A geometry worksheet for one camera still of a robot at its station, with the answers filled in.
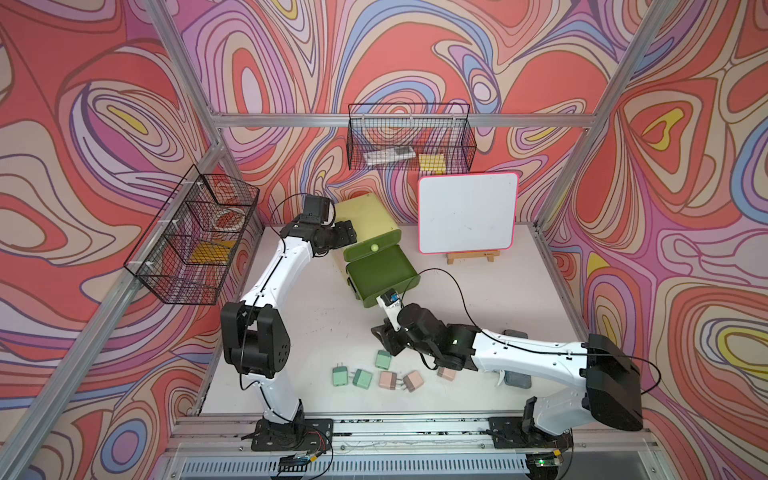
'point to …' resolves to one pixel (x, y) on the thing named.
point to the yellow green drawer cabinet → (368, 217)
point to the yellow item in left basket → (217, 253)
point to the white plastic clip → (502, 375)
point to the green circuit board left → (293, 463)
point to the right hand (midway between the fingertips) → (382, 332)
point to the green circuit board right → (543, 463)
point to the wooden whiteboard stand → (489, 254)
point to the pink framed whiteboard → (467, 213)
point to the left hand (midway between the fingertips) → (347, 236)
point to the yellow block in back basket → (432, 162)
